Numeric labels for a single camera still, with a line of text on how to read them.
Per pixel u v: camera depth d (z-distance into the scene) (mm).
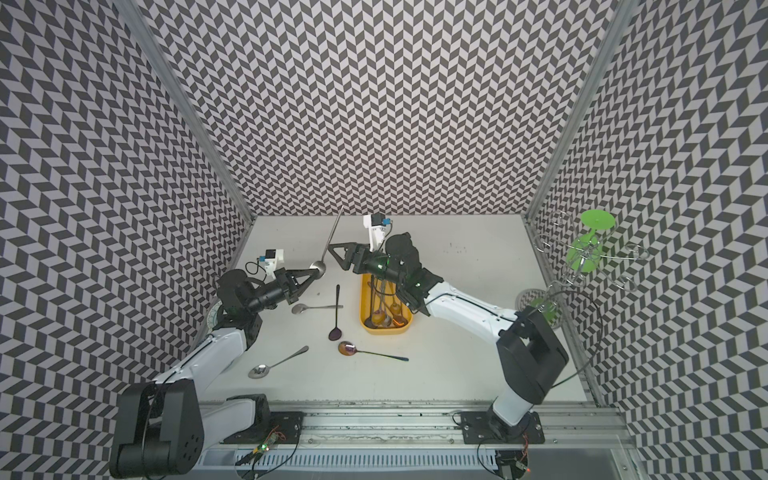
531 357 443
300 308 956
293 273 736
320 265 769
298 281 736
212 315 889
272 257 752
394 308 937
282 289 700
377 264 667
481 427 791
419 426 760
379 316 911
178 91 829
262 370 810
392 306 941
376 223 674
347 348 849
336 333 894
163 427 407
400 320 932
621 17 655
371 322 894
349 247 652
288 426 742
